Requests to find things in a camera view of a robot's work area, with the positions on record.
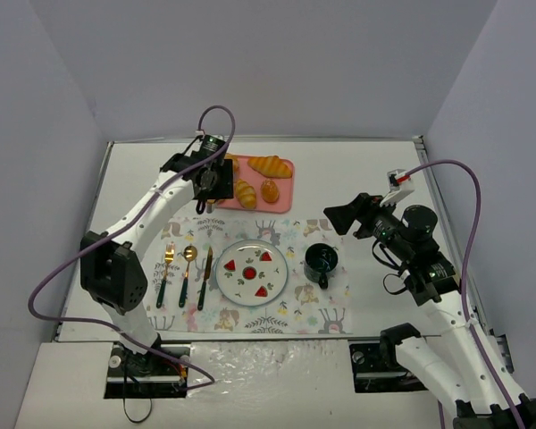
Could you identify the round knotted bread roll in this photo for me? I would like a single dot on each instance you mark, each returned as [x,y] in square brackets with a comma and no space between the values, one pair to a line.
[234,162]

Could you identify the long croissant bread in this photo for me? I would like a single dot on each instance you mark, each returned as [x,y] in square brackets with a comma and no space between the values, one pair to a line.
[270,167]

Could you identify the white watermelon pattern plate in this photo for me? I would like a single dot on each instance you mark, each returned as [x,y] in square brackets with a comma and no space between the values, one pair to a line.
[251,273]

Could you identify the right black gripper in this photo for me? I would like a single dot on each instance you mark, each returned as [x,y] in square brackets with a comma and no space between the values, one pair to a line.
[363,216]

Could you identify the small striped bread loaf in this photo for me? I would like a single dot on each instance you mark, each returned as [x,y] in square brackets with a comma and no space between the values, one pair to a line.
[245,194]

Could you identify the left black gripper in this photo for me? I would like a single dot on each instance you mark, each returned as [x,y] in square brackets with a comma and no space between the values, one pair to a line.
[223,180]

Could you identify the small orange bun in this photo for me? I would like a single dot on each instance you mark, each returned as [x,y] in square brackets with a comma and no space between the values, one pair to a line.
[270,191]

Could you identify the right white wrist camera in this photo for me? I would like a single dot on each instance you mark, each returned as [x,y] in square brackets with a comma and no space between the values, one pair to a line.
[400,187]

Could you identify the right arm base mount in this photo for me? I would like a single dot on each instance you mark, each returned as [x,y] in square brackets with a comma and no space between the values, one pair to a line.
[372,374]

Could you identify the dark green mug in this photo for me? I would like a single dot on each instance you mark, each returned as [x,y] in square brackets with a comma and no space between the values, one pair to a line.
[320,262]

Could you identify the gold knife green handle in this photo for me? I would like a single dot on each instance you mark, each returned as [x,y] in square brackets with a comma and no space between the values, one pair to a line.
[206,276]

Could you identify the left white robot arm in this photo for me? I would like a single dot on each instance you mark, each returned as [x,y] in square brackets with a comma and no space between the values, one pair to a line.
[111,269]

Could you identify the gold fork green handle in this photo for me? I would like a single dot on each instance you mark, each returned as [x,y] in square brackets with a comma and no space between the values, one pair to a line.
[169,255]

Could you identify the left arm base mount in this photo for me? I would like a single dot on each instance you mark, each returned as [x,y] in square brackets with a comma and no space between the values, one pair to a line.
[133,376]

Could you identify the gold spoon green handle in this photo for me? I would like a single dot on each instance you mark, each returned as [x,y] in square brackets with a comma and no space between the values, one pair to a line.
[190,254]

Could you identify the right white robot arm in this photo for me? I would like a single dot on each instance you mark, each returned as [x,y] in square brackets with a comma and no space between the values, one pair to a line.
[475,388]

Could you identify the metal table edge rail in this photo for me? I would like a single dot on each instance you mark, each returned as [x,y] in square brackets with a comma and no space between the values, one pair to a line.
[461,255]

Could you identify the pink serving tray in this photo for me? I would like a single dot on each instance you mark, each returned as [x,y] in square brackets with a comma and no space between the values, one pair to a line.
[255,179]

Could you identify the floral printed placemat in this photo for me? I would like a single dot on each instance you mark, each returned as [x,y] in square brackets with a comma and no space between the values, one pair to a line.
[302,308]

